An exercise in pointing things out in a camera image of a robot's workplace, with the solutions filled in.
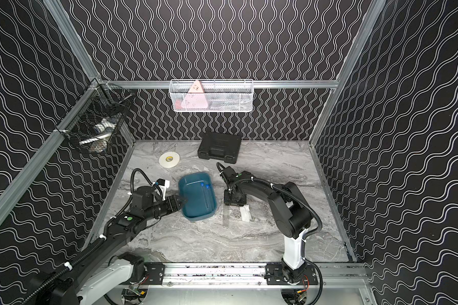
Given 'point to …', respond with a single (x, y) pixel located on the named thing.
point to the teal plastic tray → (201, 201)
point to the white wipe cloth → (245, 213)
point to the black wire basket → (95, 121)
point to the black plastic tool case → (220, 147)
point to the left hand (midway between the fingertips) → (185, 198)
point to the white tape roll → (169, 159)
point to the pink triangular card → (196, 98)
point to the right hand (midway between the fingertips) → (231, 203)
